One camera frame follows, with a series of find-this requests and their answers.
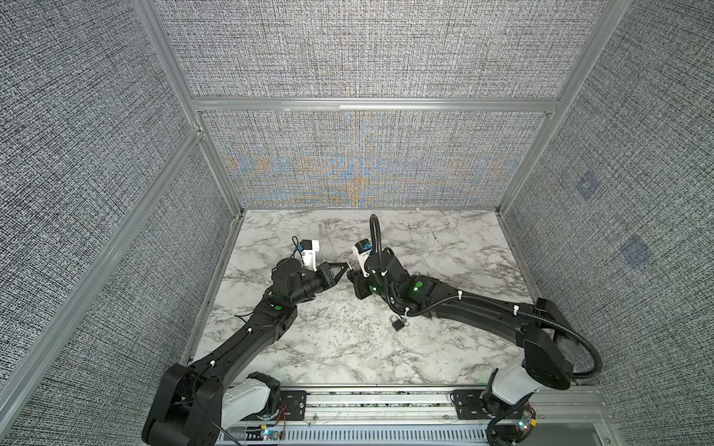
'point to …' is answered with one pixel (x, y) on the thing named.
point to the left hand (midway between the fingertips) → (348, 267)
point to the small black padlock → (396, 323)
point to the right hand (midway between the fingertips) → (350, 272)
